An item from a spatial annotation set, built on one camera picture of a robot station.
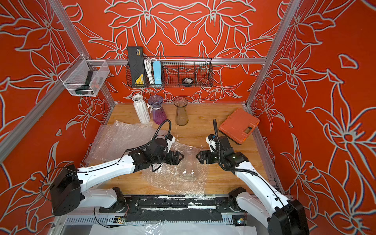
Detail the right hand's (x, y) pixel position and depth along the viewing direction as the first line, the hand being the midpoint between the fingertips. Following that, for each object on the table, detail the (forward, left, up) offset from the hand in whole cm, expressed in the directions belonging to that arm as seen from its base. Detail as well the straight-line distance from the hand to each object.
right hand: (200, 155), depth 79 cm
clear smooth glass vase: (-8, +6, -1) cm, 10 cm away
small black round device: (+45, +8, +17) cm, 49 cm away
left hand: (0, +11, +1) cm, 11 cm away
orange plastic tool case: (+26, -28, -6) cm, 39 cm away
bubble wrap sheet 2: (+16, +54, -8) cm, 57 cm away
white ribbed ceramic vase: (+30, +39, +6) cm, 49 cm away
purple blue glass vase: (+36, +29, +7) cm, 47 cm away
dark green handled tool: (+28, +65, +24) cm, 75 cm away
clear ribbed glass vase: (+32, +12, -6) cm, 35 cm away
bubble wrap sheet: (-9, +19, -10) cm, 23 cm away
